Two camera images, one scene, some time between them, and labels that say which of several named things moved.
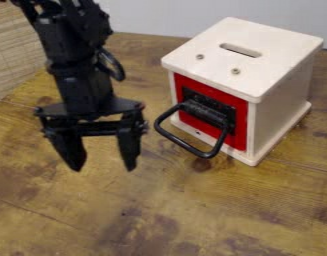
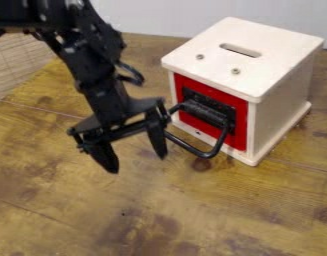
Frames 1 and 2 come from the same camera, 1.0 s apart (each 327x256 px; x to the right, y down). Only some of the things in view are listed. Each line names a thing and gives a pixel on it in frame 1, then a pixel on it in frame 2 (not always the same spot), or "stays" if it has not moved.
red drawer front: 236,139 stays
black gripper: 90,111 -> 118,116
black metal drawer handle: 203,111 stays
